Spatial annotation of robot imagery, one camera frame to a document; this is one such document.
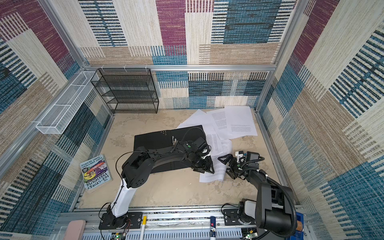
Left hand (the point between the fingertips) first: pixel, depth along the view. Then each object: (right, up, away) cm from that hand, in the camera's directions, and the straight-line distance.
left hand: (209, 171), depth 86 cm
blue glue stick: (0, -21, -16) cm, 27 cm away
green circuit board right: (+17, -24, -16) cm, 34 cm away
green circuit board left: (-44, -25, -16) cm, 53 cm away
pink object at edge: (-63, -22, -17) cm, 69 cm away
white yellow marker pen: (-33, -19, -13) cm, 40 cm away
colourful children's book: (-65, -1, +1) cm, 65 cm away
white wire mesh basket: (-73, +30, -15) cm, 81 cm away
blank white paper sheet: (-6, +31, +30) cm, 44 cm away
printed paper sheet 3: (+27, +29, +31) cm, 51 cm away
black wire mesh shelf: (-57, +52, +23) cm, 80 cm away
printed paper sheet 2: (+6, +2, -1) cm, 6 cm away
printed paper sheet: (+7, +13, +13) cm, 19 cm away
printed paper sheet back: (+10, +31, +30) cm, 44 cm away
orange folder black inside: (-27, +17, +19) cm, 37 cm away
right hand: (+7, +3, +1) cm, 8 cm away
